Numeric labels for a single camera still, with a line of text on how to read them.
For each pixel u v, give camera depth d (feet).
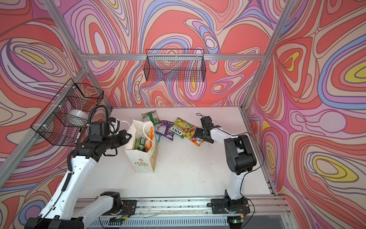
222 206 2.41
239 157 1.67
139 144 2.78
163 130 3.32
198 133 2.97
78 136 2.37
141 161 2.47
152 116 3.59
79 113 2.41
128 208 2.38
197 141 3.16
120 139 2.14
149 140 2.63
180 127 3.41
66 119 2.31
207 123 2.57
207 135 2.40
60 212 1.22
